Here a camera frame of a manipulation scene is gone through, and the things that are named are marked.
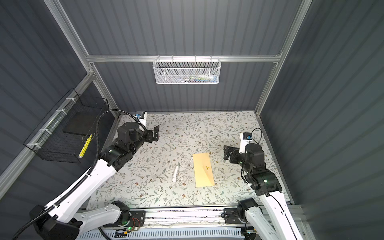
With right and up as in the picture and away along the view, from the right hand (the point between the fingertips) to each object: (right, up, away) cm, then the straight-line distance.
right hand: (235, 148), depth 72 cm
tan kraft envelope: (-15, -18, +17) cm, 29 cm away
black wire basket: (-84, +7, -1) cm, 84 cm away
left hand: (-42, +11, +1) cm, 44 cm away
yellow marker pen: (-71, -2, -6) cm, 71 cm away
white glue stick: (-31, -17, +15) cm, 38 cm away
